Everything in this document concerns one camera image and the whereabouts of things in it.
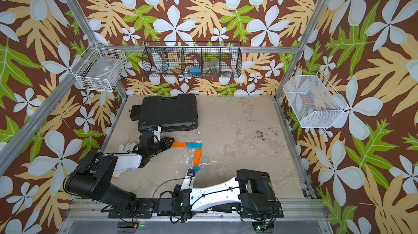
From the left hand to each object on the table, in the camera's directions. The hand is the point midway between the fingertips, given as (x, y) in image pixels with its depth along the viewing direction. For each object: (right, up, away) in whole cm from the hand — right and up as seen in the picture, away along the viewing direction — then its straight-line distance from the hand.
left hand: (173, 137), depth 94 cm
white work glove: (-25, -6, 0) cm, 26 cm away
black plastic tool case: (+2, +14, +8) cm, 16 cm away
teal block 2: (+14, -16, -7) cm, 22 cm away
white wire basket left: (-38, +38, -9) cm, 54 cm away
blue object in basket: (+13, +39, +1) cm, 41 cm away
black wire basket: (+11, +48, +5) cm, 49 cm away
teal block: (+12, -5, 0) cm, 13 cm away
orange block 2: (+14, -11, -3) cm, 18 cm away
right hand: (+5, -23, -17) cm, 30 cm away
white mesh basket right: (+74, +20, -12) cm, 78 cm away
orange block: (+3, -4, +2) cm, 5 cm away
